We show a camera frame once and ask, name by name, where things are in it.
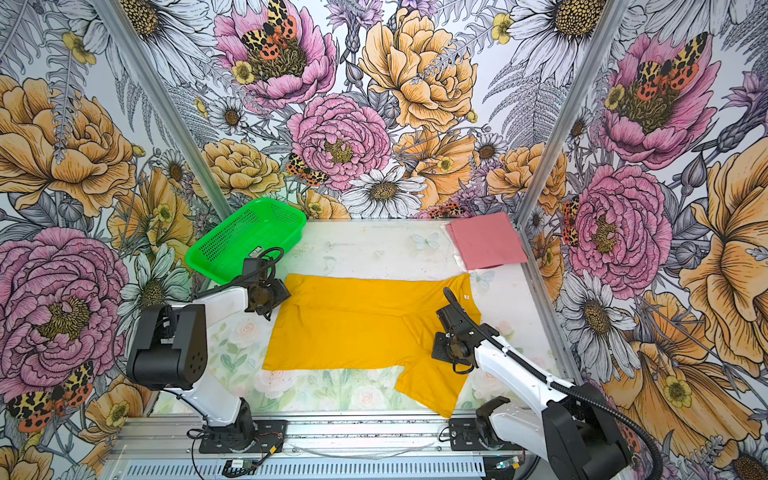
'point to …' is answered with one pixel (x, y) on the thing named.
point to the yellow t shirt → (340, 323)
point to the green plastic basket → (263, 225)
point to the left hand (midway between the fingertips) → (282, 302)
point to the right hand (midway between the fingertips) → (441, 360)
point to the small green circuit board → (234, 466)
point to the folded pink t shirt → (488, 241)
